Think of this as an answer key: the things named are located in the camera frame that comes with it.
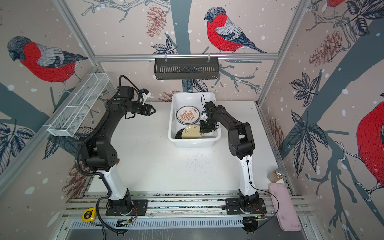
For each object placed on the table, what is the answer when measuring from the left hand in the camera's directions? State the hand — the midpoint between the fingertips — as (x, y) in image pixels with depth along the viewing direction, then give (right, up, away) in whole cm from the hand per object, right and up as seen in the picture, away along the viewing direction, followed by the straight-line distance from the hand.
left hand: (150, 108), depth 88 cm
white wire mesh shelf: (-35, -4, -15) cm, 38 cm away
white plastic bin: (+29, +9, +30) cm, 42 cm away
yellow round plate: (+25, -16, +12) cm, 32 cm away
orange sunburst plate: (+22, -4, +22) cm, 31 cm away
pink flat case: (+73, -51, -14) cm, 90 cm away
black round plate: (+16, -18, +11) cm, 26 cm away
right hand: (+31, -16, +10) cm, 37 cm away
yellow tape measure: (-23, -52, -19) cm, 60 cm away
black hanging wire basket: (+20, +30, +18) cm, 40 cm away
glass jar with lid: (+70, -36, -12) cm, 79 cm away
